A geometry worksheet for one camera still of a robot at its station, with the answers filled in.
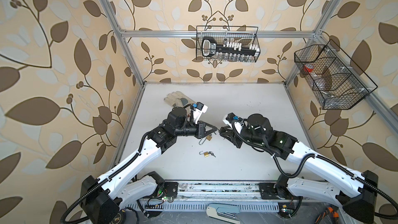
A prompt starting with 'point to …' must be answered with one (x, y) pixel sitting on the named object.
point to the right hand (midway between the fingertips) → (223, 131)
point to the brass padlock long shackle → (209, 138)
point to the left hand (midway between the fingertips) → (217, 129)
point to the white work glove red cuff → (178, 98)
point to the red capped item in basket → (308, 67)
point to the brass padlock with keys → (206, 153)
